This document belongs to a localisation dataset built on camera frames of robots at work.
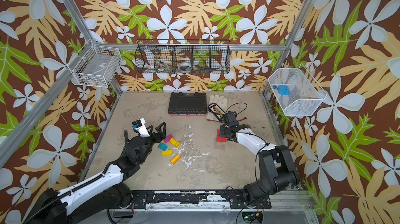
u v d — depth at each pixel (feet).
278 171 1.44
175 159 2.83
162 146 2.97
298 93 2.70
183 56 3.19
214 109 3.51
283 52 3.13
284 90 2.82
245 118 3.43
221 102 3.69
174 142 3.04
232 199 2.43
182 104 3.56
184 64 3.23
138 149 1.92
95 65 2.81
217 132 3.03
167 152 2.92
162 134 2.31
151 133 2.24
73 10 2.52
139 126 2.18
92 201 1.62
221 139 3.09
